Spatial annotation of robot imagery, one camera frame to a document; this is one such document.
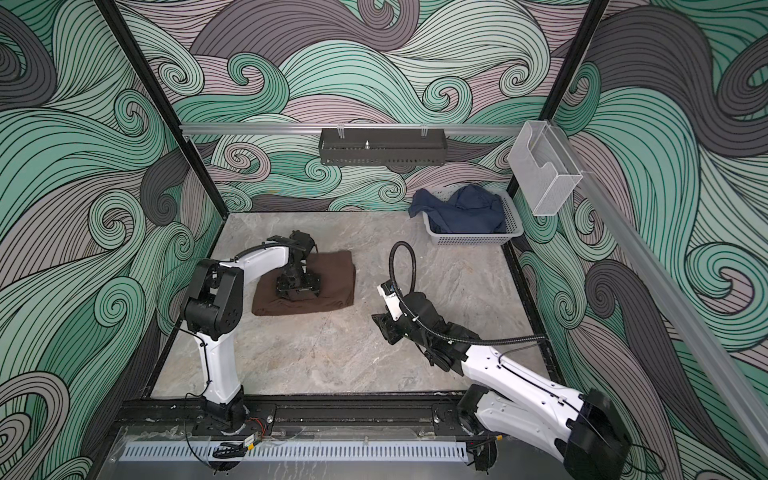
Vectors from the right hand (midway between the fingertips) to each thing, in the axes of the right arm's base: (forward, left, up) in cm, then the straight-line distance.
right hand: (380, 313), depth 77 cm
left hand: (+13, +25, -13) cm, 31 cm away
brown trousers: (+17, +15, -13) cm, 26 cm away
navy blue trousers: (+46, -34, -7) cm, 58 cm away
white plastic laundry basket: (+40, -48, -7) cm, 63 cm away
